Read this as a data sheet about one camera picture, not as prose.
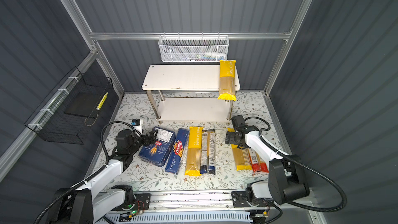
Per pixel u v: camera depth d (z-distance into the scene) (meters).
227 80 0.75
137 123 0.74
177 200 0.75
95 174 0.50
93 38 0.89
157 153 0.83
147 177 0.81
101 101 0.78
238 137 0.63
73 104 0.75
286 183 0.42
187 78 0.81
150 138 0.78
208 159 0.85
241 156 0.86
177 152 0.86
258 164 0.83
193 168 0.82
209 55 0.91
